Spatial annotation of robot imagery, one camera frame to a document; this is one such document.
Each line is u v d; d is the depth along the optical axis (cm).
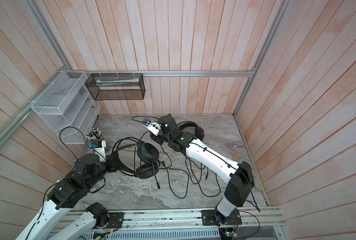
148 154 59
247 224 73
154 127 64
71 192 45
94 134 90
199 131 100
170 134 56
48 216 42
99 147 60
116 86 104
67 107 72
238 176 43
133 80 90
